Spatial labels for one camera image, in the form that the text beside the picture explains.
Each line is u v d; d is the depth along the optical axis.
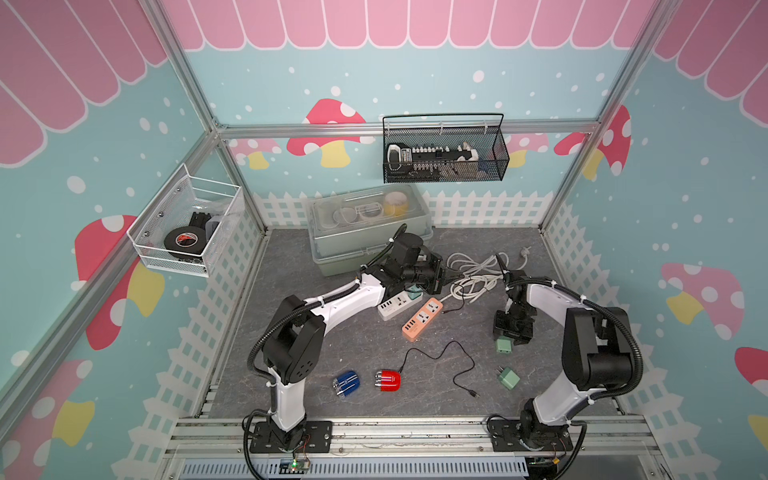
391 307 0.95
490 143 0.94
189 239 0.71
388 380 0.81
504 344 0.87
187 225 0.73
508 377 0.82
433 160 0.87
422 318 0.92
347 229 0.92
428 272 0.74
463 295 0.97
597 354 0.47
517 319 0.77
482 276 1.03
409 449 0.73
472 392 0.81
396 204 1.04
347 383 0.80
